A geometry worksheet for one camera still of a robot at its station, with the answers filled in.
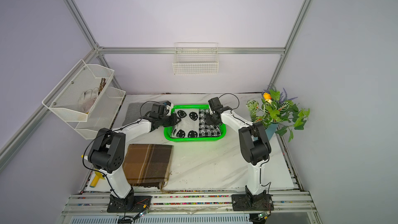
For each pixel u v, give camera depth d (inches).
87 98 30.7
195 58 37.2
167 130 35.7
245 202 28.8
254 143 20.5
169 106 35.0
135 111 42.2
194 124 37.6
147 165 32.8
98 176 31.7
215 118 28.3
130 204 26.2
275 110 27.1
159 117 30.3
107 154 19.3
